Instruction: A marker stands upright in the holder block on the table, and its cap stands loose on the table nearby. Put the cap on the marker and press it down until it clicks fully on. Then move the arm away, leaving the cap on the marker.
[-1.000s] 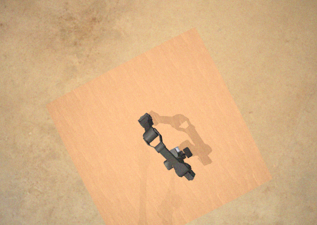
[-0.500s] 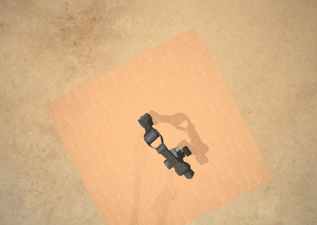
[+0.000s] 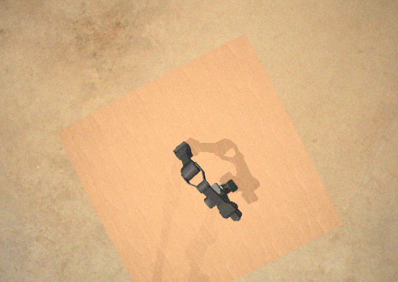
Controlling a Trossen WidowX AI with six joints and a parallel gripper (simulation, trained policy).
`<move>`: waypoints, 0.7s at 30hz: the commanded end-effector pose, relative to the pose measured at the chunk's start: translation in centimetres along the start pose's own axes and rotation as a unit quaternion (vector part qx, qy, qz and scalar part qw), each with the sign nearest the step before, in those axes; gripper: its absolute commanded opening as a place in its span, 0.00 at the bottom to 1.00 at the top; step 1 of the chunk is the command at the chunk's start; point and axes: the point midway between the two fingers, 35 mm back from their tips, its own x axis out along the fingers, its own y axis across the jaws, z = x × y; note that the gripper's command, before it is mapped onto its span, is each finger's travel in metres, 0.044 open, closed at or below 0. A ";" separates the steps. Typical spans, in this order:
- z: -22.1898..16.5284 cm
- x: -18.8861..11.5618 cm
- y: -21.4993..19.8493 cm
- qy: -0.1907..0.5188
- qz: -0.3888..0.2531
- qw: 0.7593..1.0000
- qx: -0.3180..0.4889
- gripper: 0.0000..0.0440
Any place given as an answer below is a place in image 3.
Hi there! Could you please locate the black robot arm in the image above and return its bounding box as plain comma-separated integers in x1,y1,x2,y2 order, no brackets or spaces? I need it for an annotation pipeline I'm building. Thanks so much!
173,141,242,221

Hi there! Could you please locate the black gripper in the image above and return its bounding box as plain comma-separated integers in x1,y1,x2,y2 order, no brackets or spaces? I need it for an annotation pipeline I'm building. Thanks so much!
204,180,238,209

